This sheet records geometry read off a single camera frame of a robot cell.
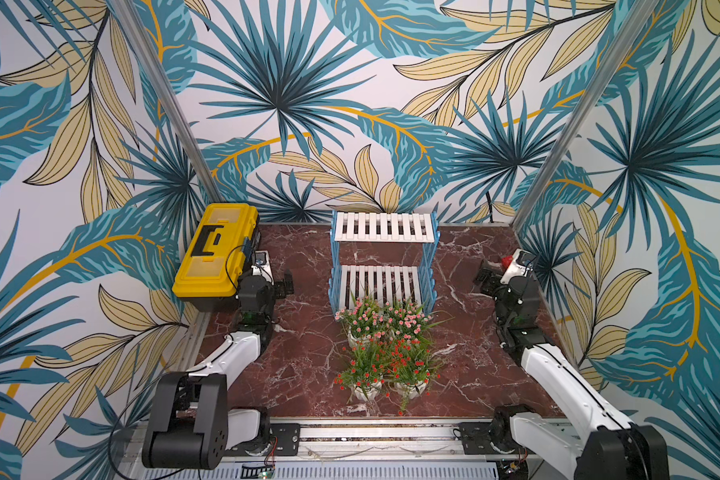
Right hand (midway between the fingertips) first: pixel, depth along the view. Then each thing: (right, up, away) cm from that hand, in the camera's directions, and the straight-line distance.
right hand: (502, 265), depth 80 cm
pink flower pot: (-36, -14, -2) cm, 39 cm away
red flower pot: (-27, -23, -10) cm, 37 cm away
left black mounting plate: (-58, -42, -8) cm, 72 cm away
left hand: (-64, -2, +6) cm, 64 cm away
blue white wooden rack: (-30, +2, +28) cm, 41 cm away
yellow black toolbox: (-80, +5, +11) cm, 81 cm away
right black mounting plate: (-10, -43, -7) cm, 44 cm away
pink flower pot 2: (-25, -14, -2) cm, 29 cm away
